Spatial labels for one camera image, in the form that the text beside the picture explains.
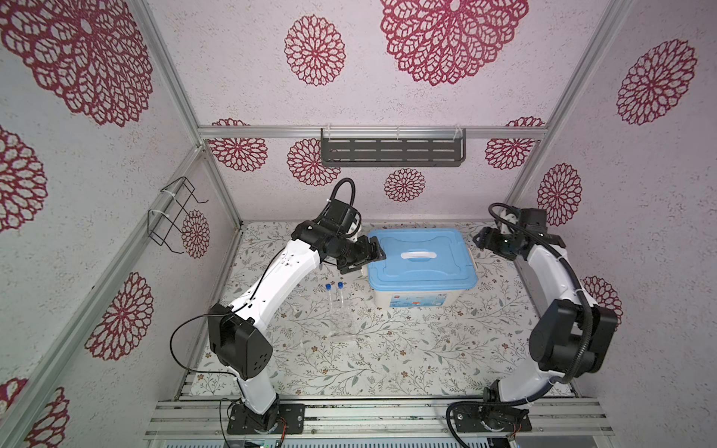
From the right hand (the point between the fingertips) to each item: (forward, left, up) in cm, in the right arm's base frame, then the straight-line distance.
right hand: (485, 236), depth 88 cm
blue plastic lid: (-7, +20, -3) cm, 22 cm away
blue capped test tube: (-18, +49, -4) cm, 52 cm away
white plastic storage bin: (-16, +21, -13) cm, 29 cm away
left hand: (-15, +35, +4) cm, 39 cm away
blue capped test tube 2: (-17, +45, -5) cm, 48 cm away
